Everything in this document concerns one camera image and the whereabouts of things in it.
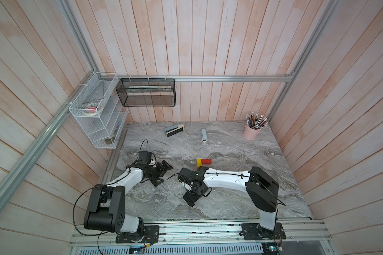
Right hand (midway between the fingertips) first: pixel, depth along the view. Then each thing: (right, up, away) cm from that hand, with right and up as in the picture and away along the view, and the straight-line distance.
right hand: (193, 197), depth 84 cm
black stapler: (-14, +37, +26) cm, 48 cm away
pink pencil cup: (+40, +35, +23) cm, 58 cm away
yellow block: (+4, +17, +14) cm, 22 cm away
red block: (+9, +18, +14) cm, 24 cm away
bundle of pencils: (+43, +43, +23) cm, 65 cm away
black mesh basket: (-29, +62, +16) cm, 70 cm away
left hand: (-13, +12, +4) cm, 18 cm away
